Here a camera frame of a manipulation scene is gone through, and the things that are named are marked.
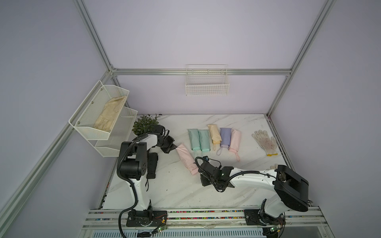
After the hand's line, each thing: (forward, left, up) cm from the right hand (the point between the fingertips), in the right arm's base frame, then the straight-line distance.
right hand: (205, 178), depth 86 cm
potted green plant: (+27, +38, +17) cm, 50 cm away
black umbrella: (+10, +33, 0) cm, 34 cm away
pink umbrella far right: (+25, -23, +1) cm, 34 cm away
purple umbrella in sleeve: (+26, -16, +1) cm, 30 cm away
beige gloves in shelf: (+21, +52, +30) cm, 63 cm away
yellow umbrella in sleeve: (+29, -10, +1) cm, 31 cm away
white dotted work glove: (+23, -47, -2) cm, 52 cm away
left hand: (+22, +17, +2) cm, 28 cm away
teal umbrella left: (+28, +6, +2) cm, 29 cm away
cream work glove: (+7, -45, -3) cm, 45 cm away
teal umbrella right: (+26, -1, +1) cm, 26 cm away
